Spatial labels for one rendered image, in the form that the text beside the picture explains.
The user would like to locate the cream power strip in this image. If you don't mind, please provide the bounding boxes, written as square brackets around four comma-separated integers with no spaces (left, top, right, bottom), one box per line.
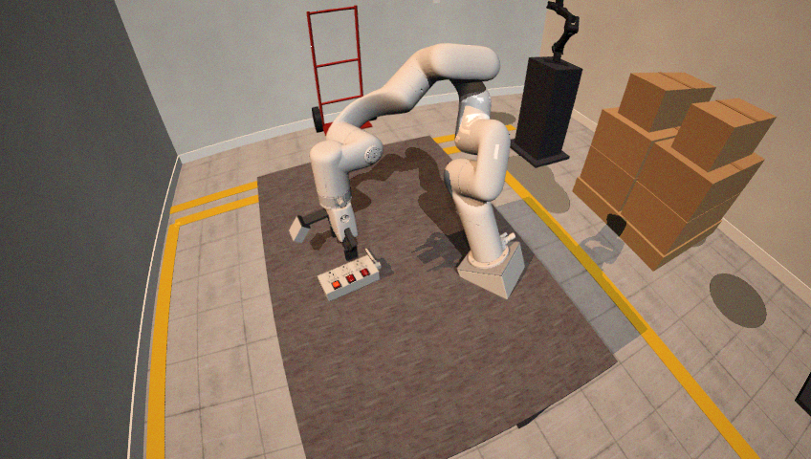
[318,249,382,301]

